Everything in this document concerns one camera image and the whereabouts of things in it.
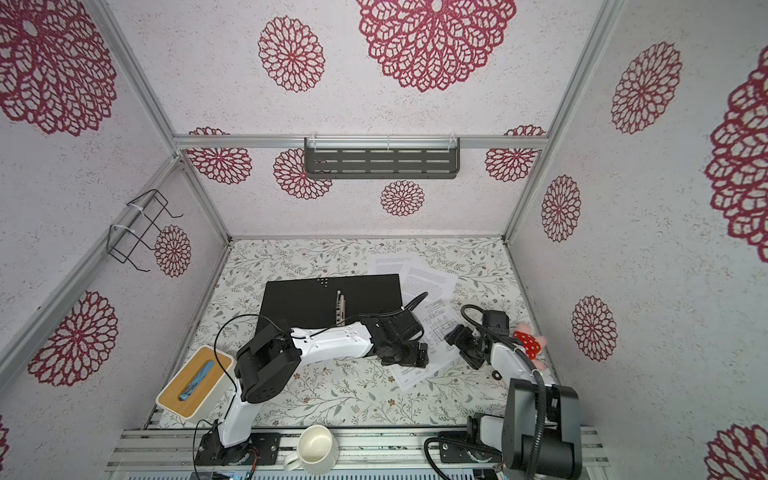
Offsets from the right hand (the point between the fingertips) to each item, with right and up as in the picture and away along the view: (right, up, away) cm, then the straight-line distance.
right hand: (454, 340), depth 90 cm
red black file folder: (-44, +10, +12) cm, 46 cm away
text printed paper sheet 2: (-9, +17, +18) cm, 27 cm away
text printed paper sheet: (-20, +22, +23) cm, 38 cm away
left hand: (-12, -6, -4) cm, 14 cm away
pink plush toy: (+23, 0, -3) cm, 23 cm away
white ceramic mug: (-38, -25, -14) cm, 48 cm away
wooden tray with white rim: (-70, -10, -12) cm, 71 cm away
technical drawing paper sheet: (-4, +6, +8) cm, 10 cm away
